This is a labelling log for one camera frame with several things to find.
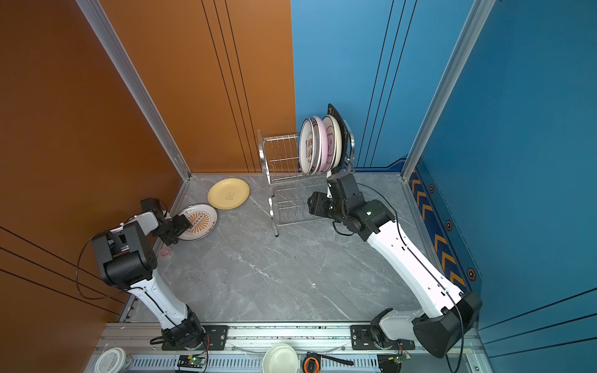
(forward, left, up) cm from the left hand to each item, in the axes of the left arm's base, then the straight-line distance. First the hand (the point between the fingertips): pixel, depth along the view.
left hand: (184, 226), depth 98 cm
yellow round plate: (+20, -14, -1) cm, 24 cm away
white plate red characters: (+16, -52, +31) cm, 62 cm away
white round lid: (-47, +2, +4) cm, 47 cm away
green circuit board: (-47, -17, -3) cm, 50 cm away
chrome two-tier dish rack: (+20, -44, +3) cm, 48 cm away
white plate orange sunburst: (+5, -6, -1) cm, 8 cm away
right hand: (-8, -54, +28) cm, 61 cm away
